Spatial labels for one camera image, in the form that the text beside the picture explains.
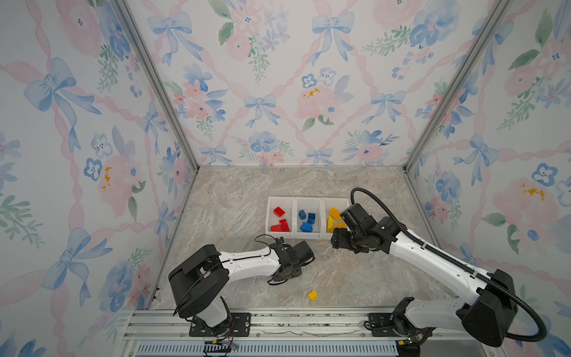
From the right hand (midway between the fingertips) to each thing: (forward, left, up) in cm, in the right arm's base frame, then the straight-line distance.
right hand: (340, 241), depth 80 cm
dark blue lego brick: (+18, +13, -10) cm, 24 cm away
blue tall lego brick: (+16, +9, -9) cm, 20 cm away
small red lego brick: (+13, +25, -14) cm, 31 cm away
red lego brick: (+19, +23, -10) cm, 32 cm away
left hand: (-7, +16, -12) cm, 21 cm away
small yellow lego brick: (-15, +10, -12) cm, 22 cm away
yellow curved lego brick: (+12, +1, -9) cm, 15 cm away
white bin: (+17, +23, -11) cm, 31 cm away
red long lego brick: (+12, +21, -10) cm, 26 cm away
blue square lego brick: (+11, +11, -10) cm, 19 cm away
